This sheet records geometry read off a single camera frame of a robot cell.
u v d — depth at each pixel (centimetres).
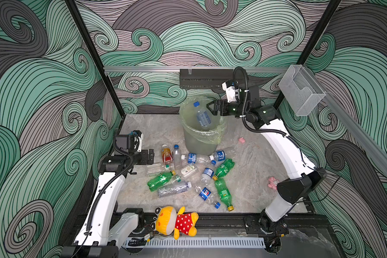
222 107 62
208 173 85
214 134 75
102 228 38
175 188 80
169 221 68
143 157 66
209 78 92
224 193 78
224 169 86
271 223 62
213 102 62
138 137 60
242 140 104
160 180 83
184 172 85
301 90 78
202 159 92
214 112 64
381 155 53
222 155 92
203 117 84
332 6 70
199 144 99
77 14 73
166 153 92
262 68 96
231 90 63
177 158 94
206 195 78
